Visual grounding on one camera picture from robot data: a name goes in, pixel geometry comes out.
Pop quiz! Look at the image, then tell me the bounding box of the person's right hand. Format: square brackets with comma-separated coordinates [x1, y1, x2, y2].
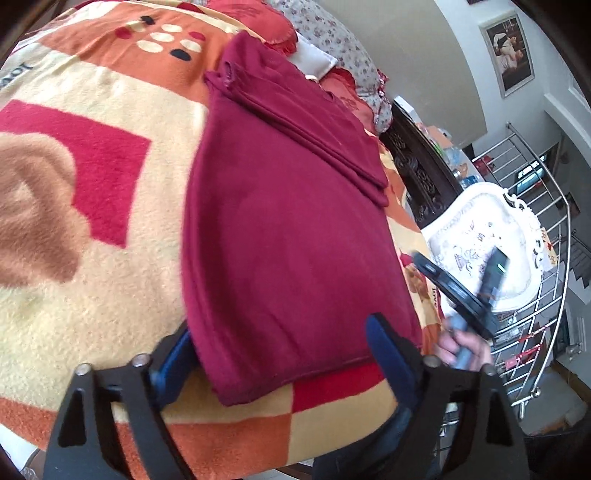
[434, 330, 493, 370]

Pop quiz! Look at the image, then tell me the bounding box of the printed fleece blanket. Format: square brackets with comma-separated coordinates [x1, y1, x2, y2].
[0, 0, 458, 472]

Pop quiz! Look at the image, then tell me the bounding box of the maroon knit sweater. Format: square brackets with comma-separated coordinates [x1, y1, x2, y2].
[182, 32, 423, 407]

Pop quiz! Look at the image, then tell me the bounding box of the dark carved wooden headboard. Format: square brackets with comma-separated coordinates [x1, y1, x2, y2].
[383, 102, 462, 227]

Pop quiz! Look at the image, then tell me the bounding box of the floral bed pillow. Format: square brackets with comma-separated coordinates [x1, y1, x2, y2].
[268, 0, 393, 130]

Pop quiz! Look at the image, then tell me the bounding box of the white pillow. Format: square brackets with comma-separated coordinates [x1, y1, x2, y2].
[291, 37, 338, 79]

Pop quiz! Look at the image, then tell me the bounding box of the white ornate chair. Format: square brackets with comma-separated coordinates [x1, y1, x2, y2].
[425, 182, 550, 315]

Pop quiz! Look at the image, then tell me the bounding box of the steel stair railing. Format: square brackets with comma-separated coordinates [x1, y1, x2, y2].
[471, 122, 583, 416]

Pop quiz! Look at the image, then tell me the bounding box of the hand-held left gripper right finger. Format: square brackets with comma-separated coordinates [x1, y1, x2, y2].
[366, 313, 532, 480]

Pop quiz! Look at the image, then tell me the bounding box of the framed wall picture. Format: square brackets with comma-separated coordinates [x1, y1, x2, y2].
[478, 14, 536, 97]

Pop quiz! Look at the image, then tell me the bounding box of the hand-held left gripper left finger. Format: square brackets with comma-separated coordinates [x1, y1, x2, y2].
[44, 323, 195, 480]

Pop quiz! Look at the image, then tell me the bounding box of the clutter of bottles and packets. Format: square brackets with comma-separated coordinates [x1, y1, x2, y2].
[416, 120, 476, 185]

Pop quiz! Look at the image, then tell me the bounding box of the red heart pillow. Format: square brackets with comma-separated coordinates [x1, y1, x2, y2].
[318, 69, 375, 134]
[208, 0, 296, 51]

